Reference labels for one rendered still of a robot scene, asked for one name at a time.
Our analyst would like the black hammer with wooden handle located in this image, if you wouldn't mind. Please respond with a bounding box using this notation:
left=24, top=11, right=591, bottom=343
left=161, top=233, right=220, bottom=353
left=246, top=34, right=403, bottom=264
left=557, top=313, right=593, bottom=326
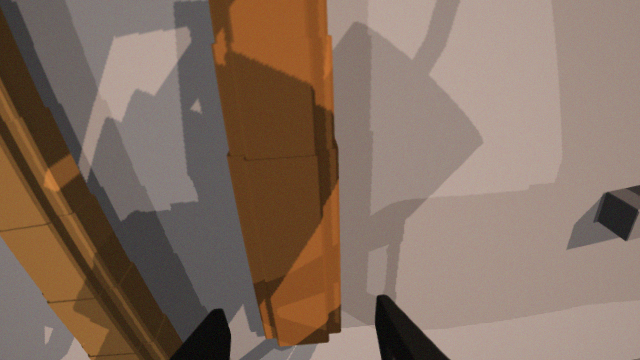
left=0, top=7, right=183, bottom=360

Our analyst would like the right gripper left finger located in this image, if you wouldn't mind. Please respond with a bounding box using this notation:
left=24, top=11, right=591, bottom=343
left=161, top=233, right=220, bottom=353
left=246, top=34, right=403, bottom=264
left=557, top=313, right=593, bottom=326
left=169, top=308, right=231, bottom=360

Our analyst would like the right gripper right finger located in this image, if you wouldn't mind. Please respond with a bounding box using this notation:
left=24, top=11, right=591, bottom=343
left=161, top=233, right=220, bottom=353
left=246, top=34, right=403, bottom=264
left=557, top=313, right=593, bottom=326
left=375, top=295, right=450, bottom=360

